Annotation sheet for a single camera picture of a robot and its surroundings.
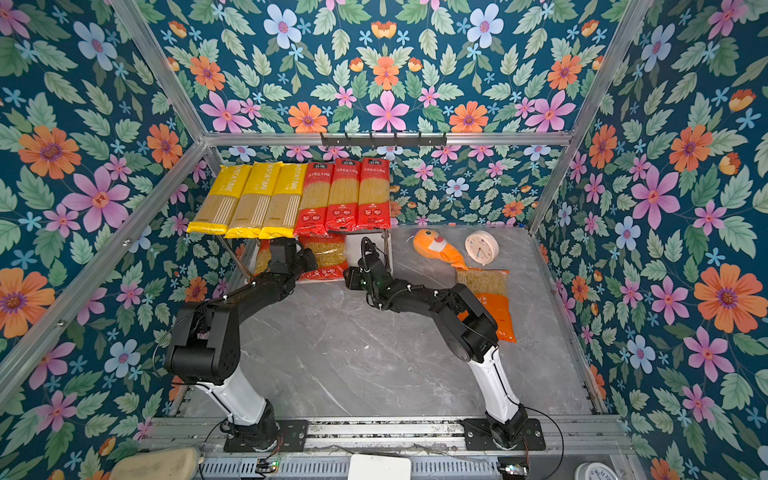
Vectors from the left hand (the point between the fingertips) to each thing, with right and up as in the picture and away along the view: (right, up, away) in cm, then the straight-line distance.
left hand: (312, 243), depth 94 cm
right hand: (+11, -9, 0) cm, 14 cm away
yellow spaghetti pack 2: (-9, +7, -20) cm, 23 cm away
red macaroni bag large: (+5, -5, +4) cm, 8 cm away
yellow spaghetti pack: (-18, +8, -20) cm, 28 cm away
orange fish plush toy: (+38, 0, +10) cm, 39 cm away
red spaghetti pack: (+7, +6, -22) cm, 24 cm away
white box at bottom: (+24, -51, -29) cm, 63 cm away
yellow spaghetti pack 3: (-1, +9, -19) cm, 21 cm away
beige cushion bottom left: (-26, -51, -28) cm, 64 cm away
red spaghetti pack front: (+22, +11, -18) cm, 30 cm away
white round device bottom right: (+73, -53, -28) cm, 94 cm away
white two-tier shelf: (+13, -4, +11) cm, 17 cm away
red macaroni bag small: (-17, -4, +4) cm, 18 cm away
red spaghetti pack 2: (+14, +9, -19) cm, 26 cm away
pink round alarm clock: (+57, -1, +11) cm, 58 cm away
